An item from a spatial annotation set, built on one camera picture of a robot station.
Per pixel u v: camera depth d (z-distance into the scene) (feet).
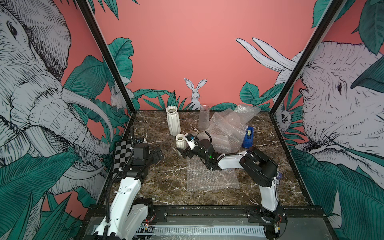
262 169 1.68
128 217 1.81
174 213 2.46
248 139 3.24
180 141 2.72
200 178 2.82
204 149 2.25
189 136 2.46
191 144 2.55
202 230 2.30
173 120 3.03
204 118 3.25
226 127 3.52
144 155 2.01
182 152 2.58
